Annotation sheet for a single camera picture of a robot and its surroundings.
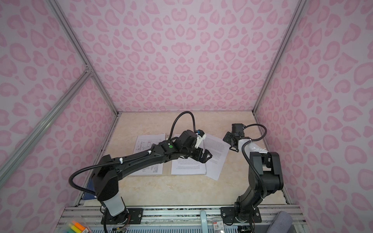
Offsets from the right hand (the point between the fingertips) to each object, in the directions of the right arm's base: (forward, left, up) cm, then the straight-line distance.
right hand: (230, 137), depth 96 cm
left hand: (-17, +17, +12) cm, 26 cm away
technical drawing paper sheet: (-2, +59, -5) cm, 59 cm away
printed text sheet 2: (-5, +7, -8) cm, 12 cm away
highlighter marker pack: (-50, +81, -4) cm, 95 cm away
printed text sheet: (-17, +29, -6) cm, 34 cm away
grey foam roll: (-46, -18, -4) cm, 49 cm away
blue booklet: (-36, +82, -5) cm, 89 cm away
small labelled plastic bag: (-47, +12, -4) cm, 49 cm away
